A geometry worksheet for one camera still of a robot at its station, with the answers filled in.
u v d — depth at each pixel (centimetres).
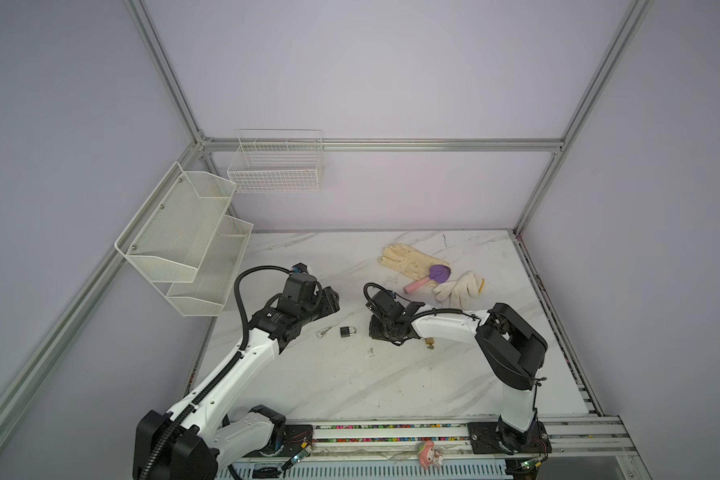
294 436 73
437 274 105
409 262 111
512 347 49
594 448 73
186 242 90
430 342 91
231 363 46
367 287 77
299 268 72
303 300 61
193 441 38
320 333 93
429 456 69
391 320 72
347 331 93
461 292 101
